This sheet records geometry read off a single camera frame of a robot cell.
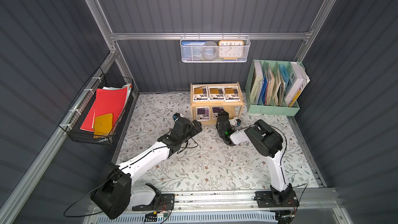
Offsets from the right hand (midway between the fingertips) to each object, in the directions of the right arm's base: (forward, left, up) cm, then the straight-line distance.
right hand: (221, 109), depth 100 cm
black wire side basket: (-29, +64, +29) cm, 76 cm away
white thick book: (+9, -48, +18) cm, 52 cm away
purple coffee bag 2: (0, +13, -5) cm, 14 cm away
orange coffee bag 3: (0, -5, +15) cm, 15 cm away
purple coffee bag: (+3, +4, -4) cm, 6 cm away
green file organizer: (+9, -31, +12) cm, 35 cm away
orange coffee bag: (0, +14, +15) cm, 20 cm away
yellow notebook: (-26, +56, +22) cm, 66 cm away
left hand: (-18, +16, +8) cm, 25 cm away
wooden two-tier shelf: (+6, -10, -7) cm, 13 cm away
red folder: (-15, +57, +25) cm, 64 cm away
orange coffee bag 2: (0, +4, +15) cm, 15 cm away
